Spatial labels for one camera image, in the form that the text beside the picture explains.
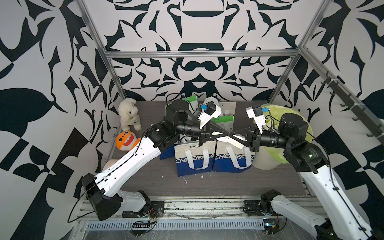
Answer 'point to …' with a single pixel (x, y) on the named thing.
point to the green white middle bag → (226, 122)
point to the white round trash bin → (264, 159)
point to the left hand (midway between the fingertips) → (226, 130)
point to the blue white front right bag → (229, 158)
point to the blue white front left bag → (193, 159)
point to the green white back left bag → (192, 101)
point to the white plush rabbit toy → (128, 113)
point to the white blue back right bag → (227, 108)
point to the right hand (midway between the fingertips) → (230, 134)
